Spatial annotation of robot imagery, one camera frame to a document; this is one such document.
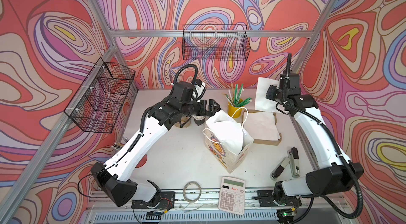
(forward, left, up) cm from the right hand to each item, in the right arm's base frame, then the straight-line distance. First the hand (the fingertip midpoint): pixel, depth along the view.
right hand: (273, 95), depth 78 cm
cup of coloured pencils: (-21, +70, -28) cm, 78 cm away
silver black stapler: (-22, -11, -26) cm, 36 cm away
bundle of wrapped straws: (+15, +15, -15) cm, 26 cm away
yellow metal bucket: (+9, +15, -25) cm, 30 cm away
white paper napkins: (-2, -1, -26) cm, 26 cm away
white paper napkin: (-5, +6, -1) cm, 8 cm away
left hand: (-10, +30, +5) cm, 32 cm away
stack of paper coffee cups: (-2, +38, -17) cm, 42 cm away
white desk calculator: (-39, +24, -28) cm, 53 cm away
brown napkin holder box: (-13, -6, -26) cm, 30 cm away
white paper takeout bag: (-16, +24, -13) cm, 32 cm away
